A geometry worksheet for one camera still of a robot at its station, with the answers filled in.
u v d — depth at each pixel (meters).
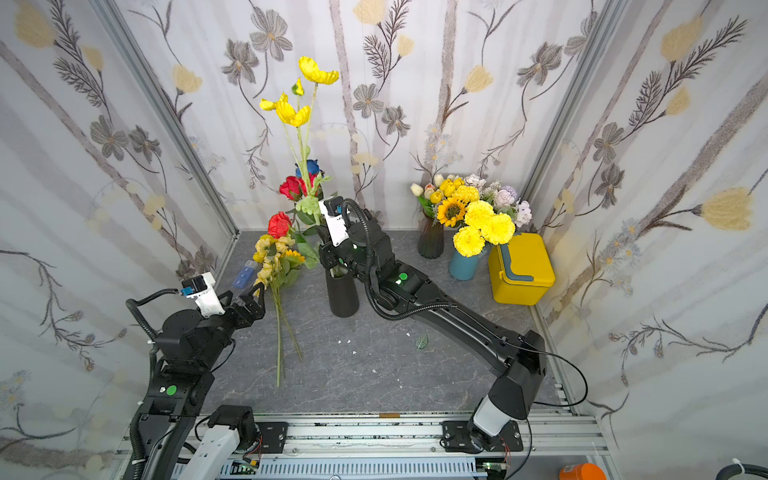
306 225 0.78
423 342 0.91
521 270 0.90
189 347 0.49
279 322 0.93
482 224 0.70
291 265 1.04
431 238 1.04
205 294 0.58
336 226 0.55
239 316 0.60
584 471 0.61
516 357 0.42
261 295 0.67
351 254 0.56
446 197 0.86
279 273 1.02
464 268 1.02
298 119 0.46
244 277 1.04
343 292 0.90
